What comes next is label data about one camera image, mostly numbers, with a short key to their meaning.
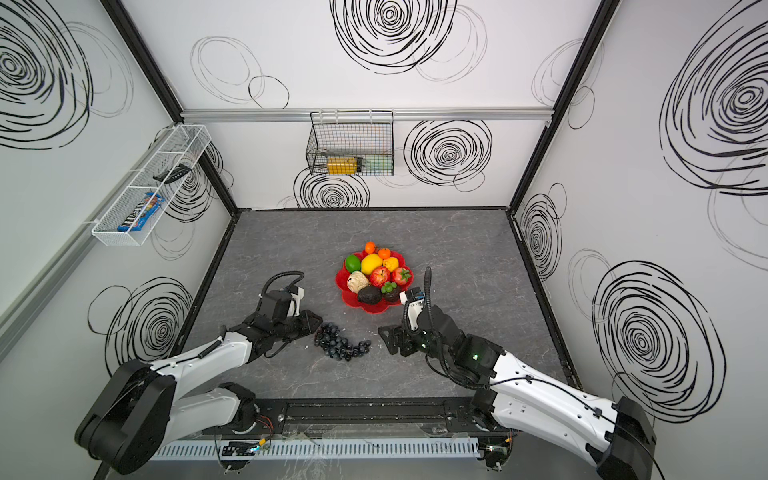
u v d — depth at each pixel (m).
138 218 0.67
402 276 0.94
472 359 0.54
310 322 0.77
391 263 0.97
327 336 0.83
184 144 0.92
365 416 0.75
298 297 0.82
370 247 0.99
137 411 0.41
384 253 0.98
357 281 0.92
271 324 0.69
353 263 0.98
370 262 0.99
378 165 0.87
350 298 0.92
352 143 0.99
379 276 0.94
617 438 0.41
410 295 0.66
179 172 0.81
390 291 0.91
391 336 0.65
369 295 0.91
